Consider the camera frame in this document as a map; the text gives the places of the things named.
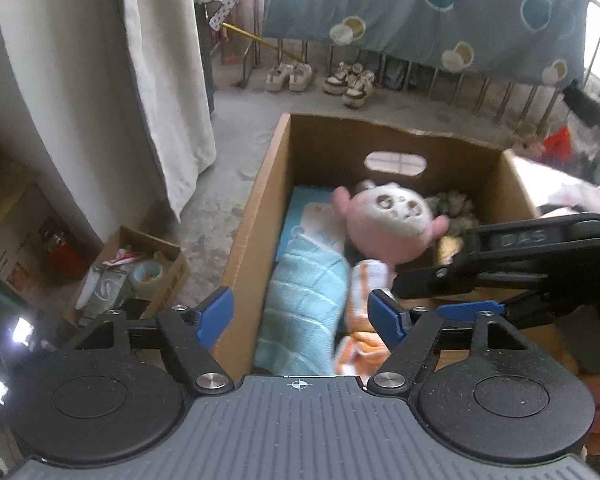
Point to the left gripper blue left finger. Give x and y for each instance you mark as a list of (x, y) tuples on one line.
[(213, 315)]

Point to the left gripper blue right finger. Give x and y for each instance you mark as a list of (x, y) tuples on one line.
[(391, 321)]

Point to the orange white striped cloth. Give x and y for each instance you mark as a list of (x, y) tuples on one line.
[(361, 351)]

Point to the teal microfiber towel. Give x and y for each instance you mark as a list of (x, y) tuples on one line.
[(303, 305)]

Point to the pink panda plush toy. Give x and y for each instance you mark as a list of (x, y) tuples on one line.
[(388, 222)]

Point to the small cardboard box with clutter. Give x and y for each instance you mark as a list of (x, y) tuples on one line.
[(135, 272)]

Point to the yellow packaged item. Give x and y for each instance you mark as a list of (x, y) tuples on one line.
[(447, 247)]

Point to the grey green fuzzy item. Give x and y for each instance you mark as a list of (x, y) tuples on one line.
[(457, 207)]

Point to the beige sneakers pair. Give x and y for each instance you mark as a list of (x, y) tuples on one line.
[(352, 82)]

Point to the blue quilt with circles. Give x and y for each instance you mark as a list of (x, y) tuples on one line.
[(526, 41)]

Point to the white platform shoes pair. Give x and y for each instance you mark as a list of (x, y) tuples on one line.
[(294, 76)]

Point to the white curtain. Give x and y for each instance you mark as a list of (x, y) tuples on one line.
[(104, 101)]

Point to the yellow broom stick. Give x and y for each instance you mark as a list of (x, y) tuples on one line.
[(263, 42)]

